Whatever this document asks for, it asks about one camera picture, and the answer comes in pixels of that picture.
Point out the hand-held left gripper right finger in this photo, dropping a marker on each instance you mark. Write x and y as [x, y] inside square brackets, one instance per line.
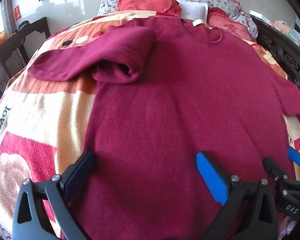
[212, 178]

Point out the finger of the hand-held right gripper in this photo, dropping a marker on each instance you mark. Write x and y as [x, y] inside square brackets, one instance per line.
[295, 157]
[273, 168]

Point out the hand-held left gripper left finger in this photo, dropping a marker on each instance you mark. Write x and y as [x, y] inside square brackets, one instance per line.
[79, 168]

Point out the maroon knit top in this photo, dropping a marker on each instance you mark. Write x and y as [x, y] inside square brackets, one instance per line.
[165, 105]

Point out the orange red printed blanket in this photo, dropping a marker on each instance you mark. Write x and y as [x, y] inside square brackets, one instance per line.
[40, 110]

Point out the colourful clutter pile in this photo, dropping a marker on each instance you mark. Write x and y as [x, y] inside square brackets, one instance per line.
[292, 33]

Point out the dark wooden chair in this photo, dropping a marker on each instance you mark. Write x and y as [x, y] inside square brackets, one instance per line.
[12, 45]

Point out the red embroidered pillow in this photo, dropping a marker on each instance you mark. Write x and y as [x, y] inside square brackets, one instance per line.
[230, 27]
[145, 3]

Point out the white pillow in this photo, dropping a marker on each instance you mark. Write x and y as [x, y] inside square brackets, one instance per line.
[192, 10]

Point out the red wall sticker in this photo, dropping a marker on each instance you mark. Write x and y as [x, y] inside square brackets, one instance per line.
[17, 12]

